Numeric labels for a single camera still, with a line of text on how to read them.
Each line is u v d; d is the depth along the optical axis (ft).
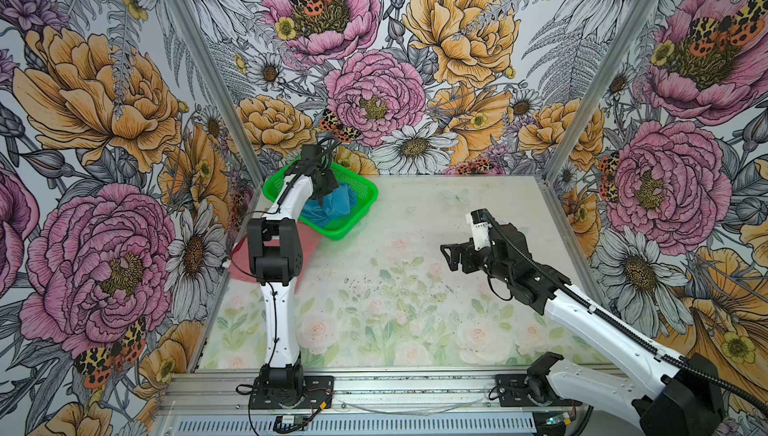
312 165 2.57
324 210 3.44
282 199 2.15
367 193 3.56
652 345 1.41
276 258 2.00
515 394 2.40
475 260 2.30
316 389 2.43
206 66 2.88
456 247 2.30
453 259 2.33
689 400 1.26
